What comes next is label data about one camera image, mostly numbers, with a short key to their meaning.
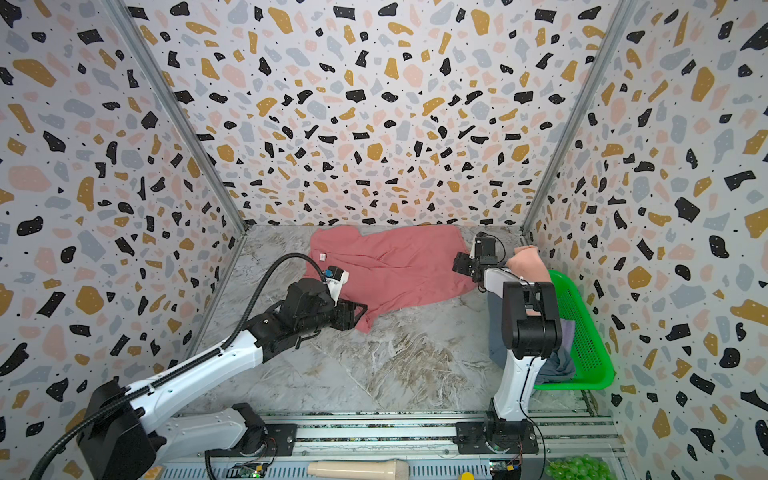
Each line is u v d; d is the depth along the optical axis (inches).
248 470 27.6
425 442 29.8
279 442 28.9
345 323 27.0
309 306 23.8
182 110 34.2
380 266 43.0
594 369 32.1
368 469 26.7
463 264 37.4
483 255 32.1
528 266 35.4
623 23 28.3
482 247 32.1
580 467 26.1
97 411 15.9
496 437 26.5
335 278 27.1
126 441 14.8
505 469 28.2
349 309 27.1
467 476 25.6
